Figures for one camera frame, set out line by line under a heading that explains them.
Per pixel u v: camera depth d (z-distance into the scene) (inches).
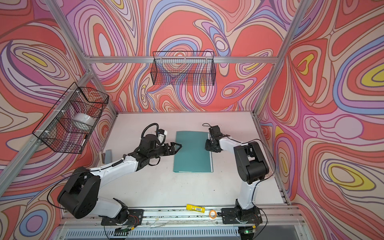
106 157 35.8
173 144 30.1
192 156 38.0
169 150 29.9
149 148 26.4
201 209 29.5
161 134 30.6
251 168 19.7
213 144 28.9
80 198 16.8
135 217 28.5
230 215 28.9
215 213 29.5
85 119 28.4
